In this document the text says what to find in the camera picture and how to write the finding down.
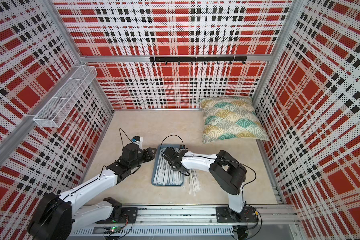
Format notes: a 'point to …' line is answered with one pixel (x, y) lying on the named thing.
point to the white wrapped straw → (194, 183)
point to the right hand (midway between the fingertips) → (180, 165)
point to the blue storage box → (175, 178)
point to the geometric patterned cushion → (230, 118)
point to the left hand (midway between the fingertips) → (155, 150)
